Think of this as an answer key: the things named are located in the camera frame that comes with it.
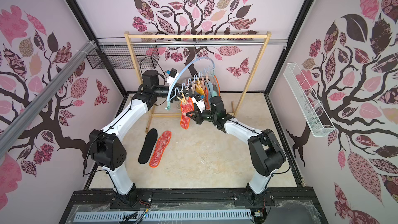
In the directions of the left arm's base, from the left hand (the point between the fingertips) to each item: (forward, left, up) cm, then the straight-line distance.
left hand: (189, 93), depth 74 cm
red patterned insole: (-9, +19, -33) cm, 39 cm away
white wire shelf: (-14, -57, -1) cm, 59 cm away
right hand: (-3, +2, -14) cm, 14 cm away
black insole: (-6, +27, -34) cm, 43 cm away
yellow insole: (+7, -5, -4) cm, 9 cm away
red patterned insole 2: (-2, +2, -7) cm, 7 cm away
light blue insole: (+13, -11, -9) cm, 20 cm away
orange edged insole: (+20, -15, -18) cm, 31 cm away
